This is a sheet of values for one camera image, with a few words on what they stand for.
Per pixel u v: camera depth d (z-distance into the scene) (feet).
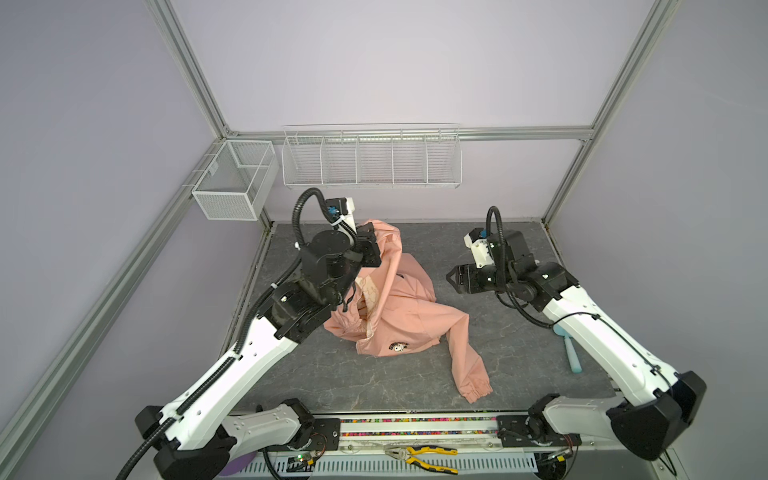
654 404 1.24
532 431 2.16
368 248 1.75
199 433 1.21
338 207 1.63
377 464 2.32
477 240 2.18
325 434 2.42
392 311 2.58
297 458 2.34
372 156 3.22
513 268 1.80
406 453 2.32
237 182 3.34
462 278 2.18
